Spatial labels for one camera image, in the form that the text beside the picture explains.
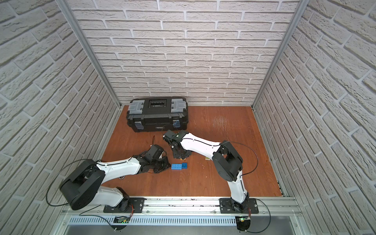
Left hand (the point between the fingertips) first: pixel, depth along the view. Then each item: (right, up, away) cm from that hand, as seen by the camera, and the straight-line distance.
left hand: (173, 163), depth 87 cm
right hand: (+6, +5, 0) cm, 8 cm away
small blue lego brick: (+6, -1, 0) cm, 7 cm away
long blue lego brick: (+2, -1, -1) cm, 3 cm away
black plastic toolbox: (-11, +30, +5) cm, 33 cm away
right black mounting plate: (+31, -18, -13) cm, 38 cm away
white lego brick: (+21, +3, +3) cm, 21 cm away
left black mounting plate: (-17, -17, -14) cm, 28 cm away
